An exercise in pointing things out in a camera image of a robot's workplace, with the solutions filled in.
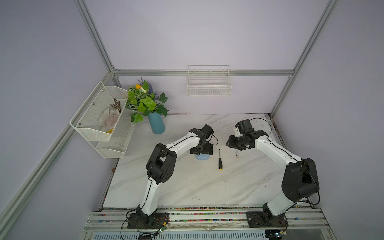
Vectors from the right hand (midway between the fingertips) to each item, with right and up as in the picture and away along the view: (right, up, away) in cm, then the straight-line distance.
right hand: (229, 146), depth 90 cm
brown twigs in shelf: (-65, +23, -8) cm, 69 cm away
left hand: (-15, -4, +5) cm, 16 cm away
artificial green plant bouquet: (-52, +28, -6) cm, 60 cm away
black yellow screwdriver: (-5, -11, +3) cm, 12 cm away
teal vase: (-48, +15, +13) cm, 52 cm away
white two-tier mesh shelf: (-69, +15, -13) cm, 72 cm away
